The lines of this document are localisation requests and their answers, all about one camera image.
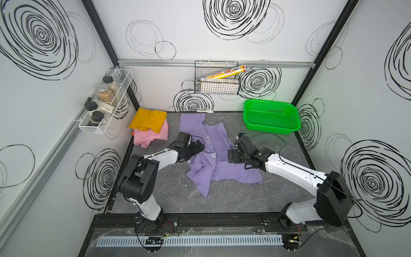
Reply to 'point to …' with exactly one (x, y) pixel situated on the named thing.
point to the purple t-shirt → (212, 162)
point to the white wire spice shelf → (123, 77)
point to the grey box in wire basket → (219, 86)
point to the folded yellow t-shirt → (147, 120)
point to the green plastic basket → (273, 116)
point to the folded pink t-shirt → (144, 137)
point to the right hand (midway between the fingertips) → (235, 154)
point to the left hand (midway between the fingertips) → (199, 149)
